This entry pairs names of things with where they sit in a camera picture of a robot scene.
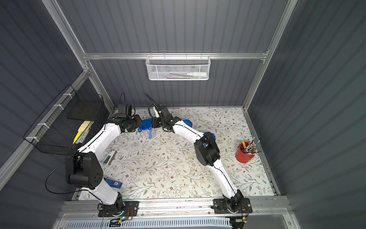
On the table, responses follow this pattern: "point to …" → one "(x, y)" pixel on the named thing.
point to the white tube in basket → (198, 74)
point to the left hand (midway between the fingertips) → (143, 121)
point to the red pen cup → (245, 151)
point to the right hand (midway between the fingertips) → (152, 120)
